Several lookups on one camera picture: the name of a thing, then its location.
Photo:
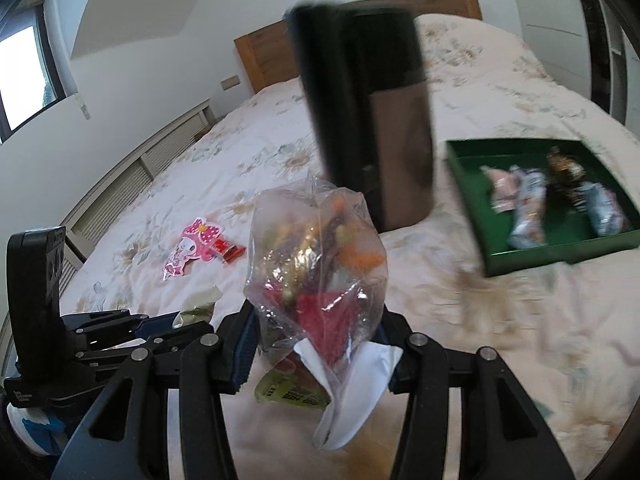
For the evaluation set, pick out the wall socket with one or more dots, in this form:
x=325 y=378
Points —
x=230 y=82

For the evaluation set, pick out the floral duvet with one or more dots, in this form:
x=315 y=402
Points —
x=500 y=360

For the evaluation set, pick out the white wardrobe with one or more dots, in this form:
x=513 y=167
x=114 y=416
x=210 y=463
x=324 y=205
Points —
x=545 y=20

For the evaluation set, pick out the pink striped snack packet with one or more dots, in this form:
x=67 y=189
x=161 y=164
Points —
x=502 y=187

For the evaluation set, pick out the tall white blue snack packet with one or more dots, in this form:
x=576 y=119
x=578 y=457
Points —
x=527 y=215

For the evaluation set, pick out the brown gold snack packet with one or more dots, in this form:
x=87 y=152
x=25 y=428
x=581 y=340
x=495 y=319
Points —
x=562 y=172

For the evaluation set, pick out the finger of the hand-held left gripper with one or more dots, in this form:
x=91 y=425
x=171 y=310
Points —
x=110 y=320
x=190 y=330

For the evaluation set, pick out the pale green wrapper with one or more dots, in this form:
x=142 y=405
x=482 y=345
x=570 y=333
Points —
x=200 y=305

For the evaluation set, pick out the small green snack packet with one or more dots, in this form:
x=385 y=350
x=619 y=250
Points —
x=280 y=392

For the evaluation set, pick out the white wall fitting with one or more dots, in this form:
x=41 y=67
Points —
x=83 y=106

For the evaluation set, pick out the window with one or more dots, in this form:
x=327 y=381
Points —
x=25 y=75

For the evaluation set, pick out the white slatted radiator cover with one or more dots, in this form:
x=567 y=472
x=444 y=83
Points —
x=125 y=180

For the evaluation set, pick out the clear bag of mixed candies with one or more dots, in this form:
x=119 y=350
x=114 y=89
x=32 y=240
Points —
x=320 y=270

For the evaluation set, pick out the pink cartoon character packet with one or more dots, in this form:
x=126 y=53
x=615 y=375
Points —
x=192 y=245

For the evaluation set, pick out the wooden headboard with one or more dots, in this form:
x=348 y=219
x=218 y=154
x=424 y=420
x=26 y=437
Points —
x=265 y=55

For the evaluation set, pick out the green tray box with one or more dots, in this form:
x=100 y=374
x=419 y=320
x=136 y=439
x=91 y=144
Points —
x=525 y=260

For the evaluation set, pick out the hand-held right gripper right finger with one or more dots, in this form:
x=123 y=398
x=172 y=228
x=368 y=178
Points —
x=415 y=355

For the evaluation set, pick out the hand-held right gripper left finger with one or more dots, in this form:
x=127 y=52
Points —
x=244 y=360

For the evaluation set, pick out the black tall case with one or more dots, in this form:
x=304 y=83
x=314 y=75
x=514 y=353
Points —
x=325 y=100

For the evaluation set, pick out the silver blue cookie packet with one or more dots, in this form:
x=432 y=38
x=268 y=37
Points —
x=602 y=210

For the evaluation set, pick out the small red snack packet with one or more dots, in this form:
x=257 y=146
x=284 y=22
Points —
x=230 y=251

